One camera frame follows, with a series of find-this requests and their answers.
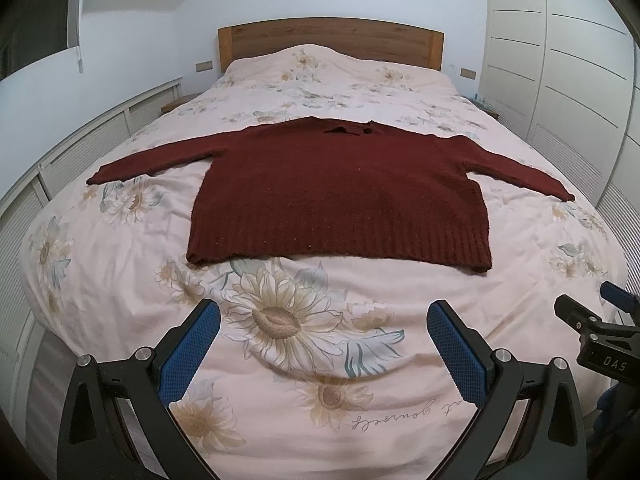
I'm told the white louvered wardrobe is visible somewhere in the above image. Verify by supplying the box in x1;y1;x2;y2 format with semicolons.
480;0;639;289

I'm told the right wall switch plate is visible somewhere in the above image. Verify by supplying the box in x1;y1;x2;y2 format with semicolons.
460;68;476;79

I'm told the dark red knit sweater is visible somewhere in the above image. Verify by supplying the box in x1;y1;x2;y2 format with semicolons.
91;116;570;273

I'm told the left wooden nightstand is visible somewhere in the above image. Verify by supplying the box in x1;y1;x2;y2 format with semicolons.
160;93;198;115

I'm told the white low louvered cabinet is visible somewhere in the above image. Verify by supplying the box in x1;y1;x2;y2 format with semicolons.
1;78;181;412

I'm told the wooden headboard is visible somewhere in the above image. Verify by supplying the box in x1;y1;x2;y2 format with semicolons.
218;18;445;72

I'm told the wall switch plate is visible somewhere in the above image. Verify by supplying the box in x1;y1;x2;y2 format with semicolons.
195;61;213;73
460;68;476;79

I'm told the pink floral duvet bed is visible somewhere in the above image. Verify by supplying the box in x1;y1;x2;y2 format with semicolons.
18;44;628;479

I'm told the left wall switch plate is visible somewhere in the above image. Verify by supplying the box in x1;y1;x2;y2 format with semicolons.
195;61;213;73

